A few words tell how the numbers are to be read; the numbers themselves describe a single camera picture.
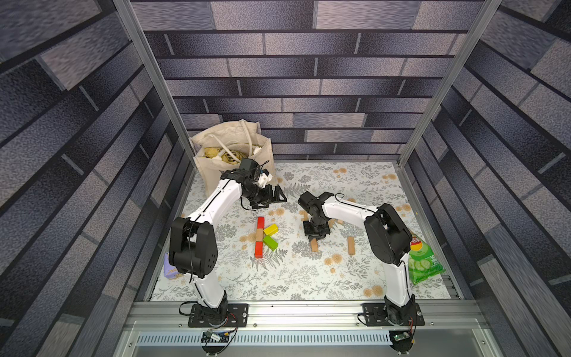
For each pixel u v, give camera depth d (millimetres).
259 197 758
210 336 711
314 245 895
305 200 793
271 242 910
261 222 953
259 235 907
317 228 812
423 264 775
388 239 541
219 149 901
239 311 747
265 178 830
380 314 731
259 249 870
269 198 758
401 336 729
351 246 898
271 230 923
